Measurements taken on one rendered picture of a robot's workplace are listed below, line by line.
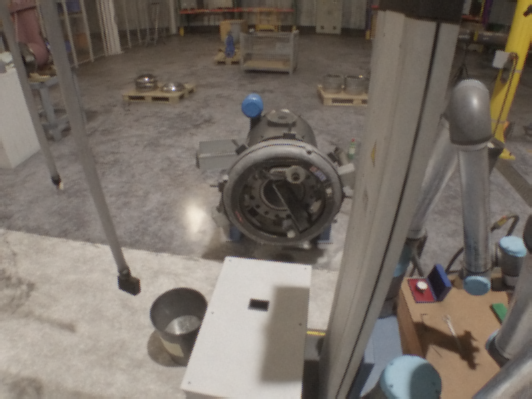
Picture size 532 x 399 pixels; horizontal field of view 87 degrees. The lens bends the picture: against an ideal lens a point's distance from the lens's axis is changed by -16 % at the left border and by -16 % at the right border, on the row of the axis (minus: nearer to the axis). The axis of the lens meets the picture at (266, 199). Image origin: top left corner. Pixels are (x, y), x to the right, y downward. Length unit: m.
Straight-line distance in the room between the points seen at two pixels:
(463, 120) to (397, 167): 0.45
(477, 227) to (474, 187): 0.13
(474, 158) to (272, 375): 0.83
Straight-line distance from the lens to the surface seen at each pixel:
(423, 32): 0.49
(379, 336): 1.29
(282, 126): 2.35
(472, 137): 0.96
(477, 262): 1.17
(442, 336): 1.71
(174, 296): 1.93
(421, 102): 0.51
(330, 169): 1.95
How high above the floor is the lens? 1.76
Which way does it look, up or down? 34 degrees down
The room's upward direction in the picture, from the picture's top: straight up
